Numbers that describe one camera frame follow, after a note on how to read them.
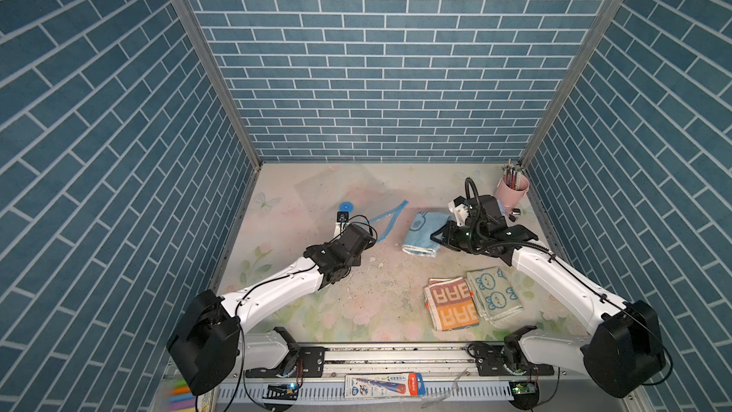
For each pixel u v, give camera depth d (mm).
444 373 734
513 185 994
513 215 1050
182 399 664
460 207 757
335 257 606
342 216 735
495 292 847
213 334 396
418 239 813
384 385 695
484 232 632
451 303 813
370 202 1048
